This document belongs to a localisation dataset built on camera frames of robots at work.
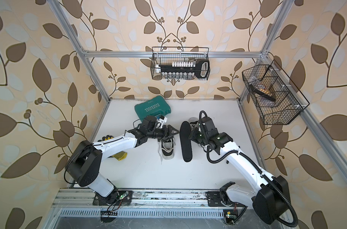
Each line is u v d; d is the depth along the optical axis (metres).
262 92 0.75
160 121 0.80
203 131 0.59
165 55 0.91
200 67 0.83
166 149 0.85
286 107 0.72
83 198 0.76
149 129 0.69
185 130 0.84
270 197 0.38
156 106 1.10
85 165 0.45
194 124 0.99
